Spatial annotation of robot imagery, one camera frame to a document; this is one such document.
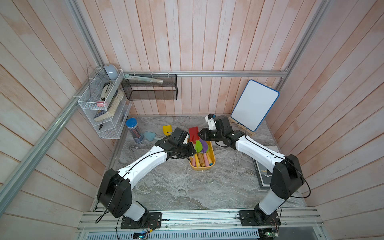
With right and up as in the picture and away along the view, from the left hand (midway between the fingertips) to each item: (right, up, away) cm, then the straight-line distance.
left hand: (194, 154), depth 81 cm
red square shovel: (0, +11, +8) cm, 13 cm away
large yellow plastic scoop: (+2, -6, +10) cm, 11 cm away
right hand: (+2, +12, +5) cm, 13 cm away
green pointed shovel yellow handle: (+10, -2, +17) cm, 19 cm away
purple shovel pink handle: (+7, 0, +15) cm, 17 cm away
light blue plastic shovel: (-32, +9, +26) cm, 43 cm away
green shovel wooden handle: (+3, +1, +17) cm, 18 cm away
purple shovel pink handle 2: (0, -6, +10) cm, 11 cm away
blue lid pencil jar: (-38, +17, +10) cm, 43 cm away
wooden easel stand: (+32, +17, +23) cm, 43 cm away
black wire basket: (-36, +42, +24) cm, 60 cm away
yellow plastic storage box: (+11, -1, +12) cm, 16 cm away
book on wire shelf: (-51, +22, -2) cm, 55 cm away
